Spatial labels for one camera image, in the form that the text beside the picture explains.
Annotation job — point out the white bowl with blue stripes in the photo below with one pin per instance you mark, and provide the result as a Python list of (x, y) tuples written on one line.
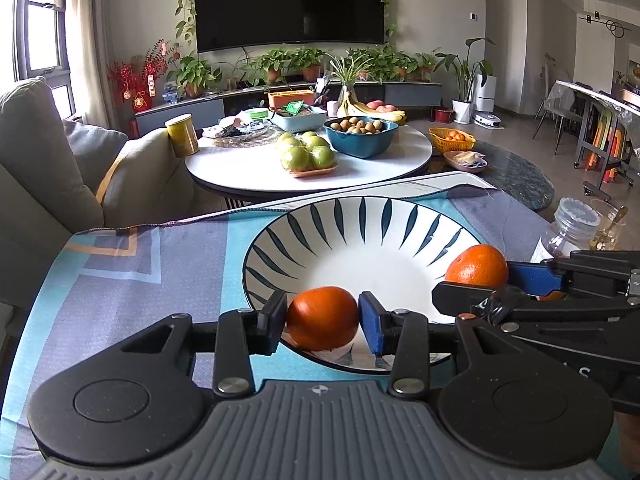
[(395, 249)]

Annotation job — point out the blue patterned tablecloth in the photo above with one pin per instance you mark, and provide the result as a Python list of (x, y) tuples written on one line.
[(89, 302)]

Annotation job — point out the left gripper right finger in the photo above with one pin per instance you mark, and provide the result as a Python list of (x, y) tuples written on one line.
[(404, 336)]

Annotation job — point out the blue bowl of brown fruits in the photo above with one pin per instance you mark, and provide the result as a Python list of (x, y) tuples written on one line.
[(360, 136)]

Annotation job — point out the light blue snack container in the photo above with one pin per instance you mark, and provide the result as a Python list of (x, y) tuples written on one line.
[(310, 118)]

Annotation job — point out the red festive decoration plant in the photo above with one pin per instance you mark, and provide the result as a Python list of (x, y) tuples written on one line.
[(135, 81)]

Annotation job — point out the clear jar with white lid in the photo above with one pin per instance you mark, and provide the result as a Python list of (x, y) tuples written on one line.
[(574, 226)]

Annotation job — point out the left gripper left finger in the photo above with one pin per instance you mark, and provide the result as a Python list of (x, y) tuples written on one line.
[(241, 334)]

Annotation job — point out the banana bunch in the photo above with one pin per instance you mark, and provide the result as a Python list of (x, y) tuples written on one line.
[(350, 106)]

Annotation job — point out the white robot vacuum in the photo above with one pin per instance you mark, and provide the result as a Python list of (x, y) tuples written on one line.
[(487, 120)]

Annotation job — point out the green apples on tray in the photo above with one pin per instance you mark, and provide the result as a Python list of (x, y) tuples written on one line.
[(306, 156)]

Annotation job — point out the glass mug with spoon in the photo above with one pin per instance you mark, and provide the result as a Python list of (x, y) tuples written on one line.
[(612, 222)]

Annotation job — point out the yellow tin can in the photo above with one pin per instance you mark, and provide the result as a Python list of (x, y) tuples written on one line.
[(182, 135)]

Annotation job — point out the tv console cabinet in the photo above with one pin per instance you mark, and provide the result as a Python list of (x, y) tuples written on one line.
[(207, 110)]

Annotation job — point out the grey sofa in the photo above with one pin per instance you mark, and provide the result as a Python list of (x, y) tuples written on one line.
[(60, 177)]

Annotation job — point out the grey dining table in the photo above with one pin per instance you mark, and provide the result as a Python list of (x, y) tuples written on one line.
[(608, 133)]

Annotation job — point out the dark round marble table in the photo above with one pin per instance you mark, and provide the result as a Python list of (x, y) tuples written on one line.
[(516, 176)]

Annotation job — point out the large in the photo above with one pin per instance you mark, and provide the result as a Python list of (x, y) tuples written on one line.
[(323, 319)]

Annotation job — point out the round white coffee table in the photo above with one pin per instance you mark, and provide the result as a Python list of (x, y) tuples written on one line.
[(255, 173)]

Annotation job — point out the black wall television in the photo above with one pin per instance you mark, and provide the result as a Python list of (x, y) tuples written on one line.
[(226, 24)]

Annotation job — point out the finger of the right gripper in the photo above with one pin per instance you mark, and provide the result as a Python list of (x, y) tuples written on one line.
[(453, 299), (537, 279)]

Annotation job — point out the yellow basket of oranges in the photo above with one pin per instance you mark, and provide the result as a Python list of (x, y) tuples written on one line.
[(449, 139)]

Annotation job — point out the tall potted plant white pot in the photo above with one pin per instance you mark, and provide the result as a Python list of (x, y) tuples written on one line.
[(465, 76)]

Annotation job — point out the orange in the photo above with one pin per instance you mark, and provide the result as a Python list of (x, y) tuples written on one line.
[(479, 265)]

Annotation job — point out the pink dish with snacks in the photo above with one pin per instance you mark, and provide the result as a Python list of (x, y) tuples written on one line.
[(467, 161)]

